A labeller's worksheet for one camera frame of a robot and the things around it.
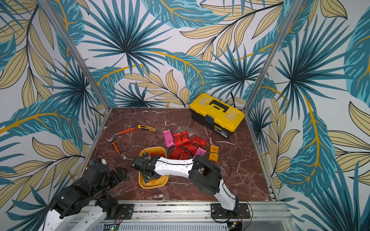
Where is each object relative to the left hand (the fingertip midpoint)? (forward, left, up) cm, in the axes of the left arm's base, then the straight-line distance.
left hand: (120, 178), depth 71 cm
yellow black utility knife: (+40, -3, -13) cm, 42 cm away
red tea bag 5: (+20, -26, -11) cm, 34 cm away
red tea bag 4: (+25, -35, -11) cm, 44 cm away
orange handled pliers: (+31, +20, -13) cm, 39 cm away
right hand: (+6, -12, -12) cm, 18 cm away
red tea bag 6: (+18, -31, -12) cm, 38 cm away
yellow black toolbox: (+40, -50, +3) cm, 65 cm away
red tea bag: (+30, -26, -11) cm, 41 cm away
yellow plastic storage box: (+2, -19, -9) cm, 21 cm away
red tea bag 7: (+19, -12, -11) cm, 25 cm away
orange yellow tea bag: (+20, -50, -11) cm, 55 cm away
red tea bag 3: (+29, -40, -11) cm, 51 cm away
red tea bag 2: (+33, -31, -11) cm, 47 cm away
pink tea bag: (+31, -20, -12) cm, 39 cm away
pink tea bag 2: (+21, -41, -10) cm, 47 cm away
